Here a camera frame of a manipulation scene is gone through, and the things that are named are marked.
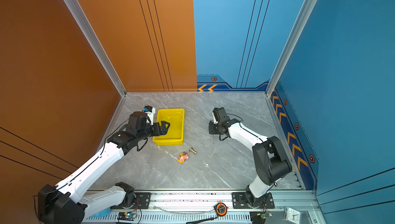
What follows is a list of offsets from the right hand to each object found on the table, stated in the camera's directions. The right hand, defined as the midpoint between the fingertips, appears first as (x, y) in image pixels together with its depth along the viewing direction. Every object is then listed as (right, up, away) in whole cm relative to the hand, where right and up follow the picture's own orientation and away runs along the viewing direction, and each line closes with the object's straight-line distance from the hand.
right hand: (210, 128), depth 92 cm
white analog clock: (+36, -35, -24) cm, 56 cm away
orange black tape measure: (+4, -33, -23) cm, 41 cm away
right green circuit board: (+24, -36, -22) cm, 49 cm away
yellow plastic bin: (-22, -4, +5) cm, 23 cm away
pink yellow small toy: (-16, -15, -7) cm, 23 cm away
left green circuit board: (-40, -38, -21) cm, 59 cm away
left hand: (-25, +4, -12) cm, 28 cm away
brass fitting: (-11, -12, -3) cm, 17 cm away
